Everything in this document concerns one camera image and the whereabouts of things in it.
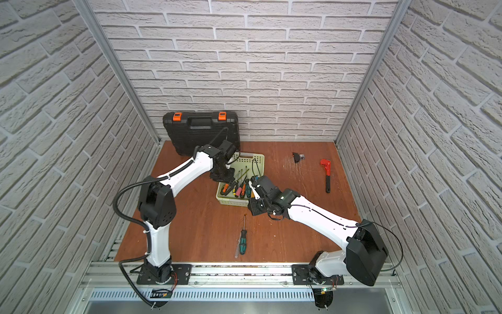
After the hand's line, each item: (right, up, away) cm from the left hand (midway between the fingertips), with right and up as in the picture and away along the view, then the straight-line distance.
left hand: (232, 178), depth 90 cm
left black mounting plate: (-18, -36, -16) cm, 43 cm away
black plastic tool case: (-22, +23, +3) cm, 32 cm away
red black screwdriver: (+5, -6, +5) cm, 9 cm away
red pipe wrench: (+52, +5, +16) cm, 54 cm away
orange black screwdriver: (-4, -5, +2) cm, 7 cm away
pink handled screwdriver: (+3, -7, +4) cm, 8 cm away
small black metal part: (+35, +10, +20) cm, 42 cm away
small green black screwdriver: (+6, -25, -9) cm, 27 cm away
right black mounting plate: (+29, -36, -16) cm, 49 cm away
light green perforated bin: (+7, +6, +16) cm, 19 cm away
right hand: (+11, -11, -10) cm, 18 cm away
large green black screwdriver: (+8, -6, +4) cm, 11 cm away
